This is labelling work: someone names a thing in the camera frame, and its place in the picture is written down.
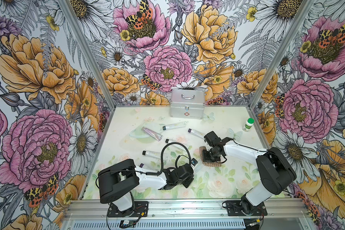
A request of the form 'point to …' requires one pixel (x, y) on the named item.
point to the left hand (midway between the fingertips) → (188, 176)
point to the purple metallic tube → (155, 135)
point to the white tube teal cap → (176, 125)
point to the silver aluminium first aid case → (188, 103)
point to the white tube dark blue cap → (192, 167)
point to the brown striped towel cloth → (216, 163)
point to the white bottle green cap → (248, 124)
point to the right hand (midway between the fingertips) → (205, 163)
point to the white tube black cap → (187, 146)
